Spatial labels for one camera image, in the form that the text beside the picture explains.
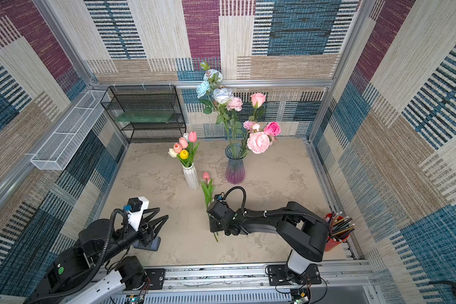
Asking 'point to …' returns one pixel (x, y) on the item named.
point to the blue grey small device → (154, 246)
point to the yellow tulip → (183, 154)
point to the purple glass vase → (235, 170)
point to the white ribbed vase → (191, 176)
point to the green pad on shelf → (144, 116)
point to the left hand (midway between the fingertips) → (163, 213)
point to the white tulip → (171, 152)
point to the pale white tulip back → (185, 135)
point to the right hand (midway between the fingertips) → (216, 223)
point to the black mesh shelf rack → (147, 97)
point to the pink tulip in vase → (183, 142)
